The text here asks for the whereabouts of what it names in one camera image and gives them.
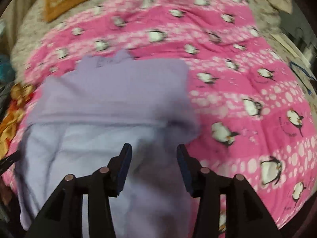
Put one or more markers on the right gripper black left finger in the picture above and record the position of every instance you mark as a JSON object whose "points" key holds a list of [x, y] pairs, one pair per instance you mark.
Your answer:
{"points": [[61, 215]]}

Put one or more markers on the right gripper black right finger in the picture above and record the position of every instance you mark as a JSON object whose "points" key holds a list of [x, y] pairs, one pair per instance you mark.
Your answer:
{"points": [[246, 214]]}

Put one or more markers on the lavender padded jacket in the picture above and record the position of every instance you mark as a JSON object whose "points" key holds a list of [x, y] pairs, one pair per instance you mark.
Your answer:
{"points": [[83, 118]]}

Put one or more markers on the pink penguin quilt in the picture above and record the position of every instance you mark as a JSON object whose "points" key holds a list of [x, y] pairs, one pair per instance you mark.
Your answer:
{"points": [[271, 142]]}

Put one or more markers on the orange red patterned cloth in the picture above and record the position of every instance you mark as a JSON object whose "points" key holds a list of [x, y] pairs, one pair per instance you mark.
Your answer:
{"points": [[20, 95]]}

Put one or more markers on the floral beige bed sheet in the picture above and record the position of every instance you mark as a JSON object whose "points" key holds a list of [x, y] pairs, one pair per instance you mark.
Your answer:
{"points": [[32, 29]]}

